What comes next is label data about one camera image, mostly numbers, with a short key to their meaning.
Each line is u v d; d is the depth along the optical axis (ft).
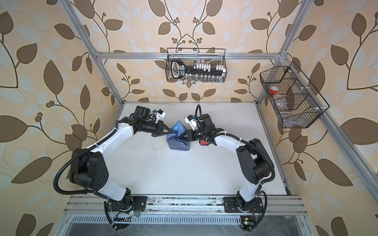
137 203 2.44
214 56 2.99
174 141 2.58
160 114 2.58
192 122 2.64
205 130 2.35
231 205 2.38
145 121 2.38
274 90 2.65
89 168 1.45
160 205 2.47
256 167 1.54
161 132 2.46
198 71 2.73
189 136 2.57
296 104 2.41
